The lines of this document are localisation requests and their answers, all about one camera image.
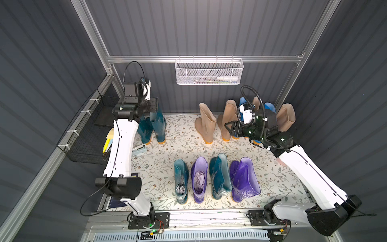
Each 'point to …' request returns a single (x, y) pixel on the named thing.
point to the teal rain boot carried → (145, 128)
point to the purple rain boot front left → (199, 176)
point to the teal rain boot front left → (181, 173)
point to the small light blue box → (139, 150)
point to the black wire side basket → (84, 141)
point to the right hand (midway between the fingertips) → (232, 124)
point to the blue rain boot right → (270, 106)
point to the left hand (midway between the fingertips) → (152, 100)
